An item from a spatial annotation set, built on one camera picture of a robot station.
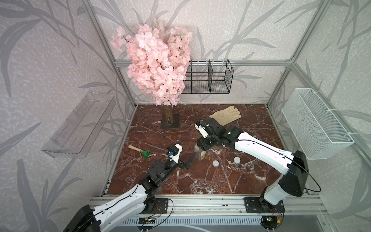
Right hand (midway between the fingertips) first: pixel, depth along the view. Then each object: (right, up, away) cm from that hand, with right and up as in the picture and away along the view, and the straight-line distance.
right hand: (200, 140), depth 78 cm
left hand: (-6, -3, -5) cm, 9 cm away
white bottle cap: (+10, -16, +10) cm, 21 cm away
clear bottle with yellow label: (0, -9, +4) cm, 10 cm away
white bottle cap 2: (+23, -14, +10) cm, 29 cm away
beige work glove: (+22, +14, +34) cm, 43 cm away
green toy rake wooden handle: (-35, -11, +14) cm, 39 cm away
